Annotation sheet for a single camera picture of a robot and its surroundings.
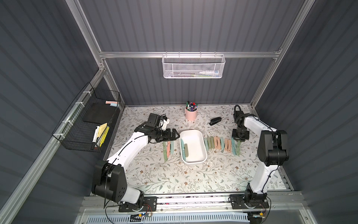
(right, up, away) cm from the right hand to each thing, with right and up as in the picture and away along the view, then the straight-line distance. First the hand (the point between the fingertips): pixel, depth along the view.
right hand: (240, 140), depth 95 cm
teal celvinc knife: (-4, -3, +2) cm, 6 cm away
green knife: (-3, -4, -3) cm, 6 cm away
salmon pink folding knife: (-9, -3, +2) cm, 10 cm away
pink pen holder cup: (-33, +17, +13) cm, 40 cm away
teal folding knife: (-12, -3, +2) cm, 13 cm away
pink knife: (-50, -6, +1) cm, 50 cm away
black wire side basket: (-92, +11, -21) cm, 95 cm away
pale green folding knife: (-38, -7, 0) cm, 38 cm away
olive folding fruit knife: (-19, -2, +2) cm, 19 cm away
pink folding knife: (-14, -2, +2) cm, 15 cm away
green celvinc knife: (-52, -7, -1) cm, 52 cm away
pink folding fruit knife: (-17, -2, +2) cm, 17 cm away
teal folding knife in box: (-40, -6, -1) cm, 40 cm away
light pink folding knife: (-7, -4, +2) cm, 9 cm away
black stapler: (-15, +13, +12) cm, 23 cm away
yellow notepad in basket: (-77, +9, -31) cm, 84 cm away
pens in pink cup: (-34, +24, +8) cm, 42 cm away
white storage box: (-30, -1, +5) cm, 31 cm away
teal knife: (-47, -5, 0) cm, 48 cm away
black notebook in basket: (-85, +18, -19) cm, 89 cm away
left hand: (-46, +4, -12) cm, 48 cm away
